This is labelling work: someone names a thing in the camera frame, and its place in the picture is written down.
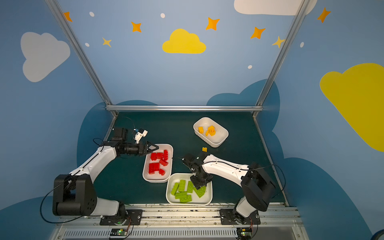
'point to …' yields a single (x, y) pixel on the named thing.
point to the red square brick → (163, 163)
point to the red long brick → (165, 155)
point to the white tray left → (156, 178)
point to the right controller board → (244, 233)
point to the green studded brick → (179, 195)
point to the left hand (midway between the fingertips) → (154, 149)
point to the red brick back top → (159, 155)
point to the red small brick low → (162, 172)
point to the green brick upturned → (187, 198)
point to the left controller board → (118, 232)
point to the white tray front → (173, 178)
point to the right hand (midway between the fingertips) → (202, 182)
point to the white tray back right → (214, 141)
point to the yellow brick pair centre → (211, 130)
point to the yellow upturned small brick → (207, 133)
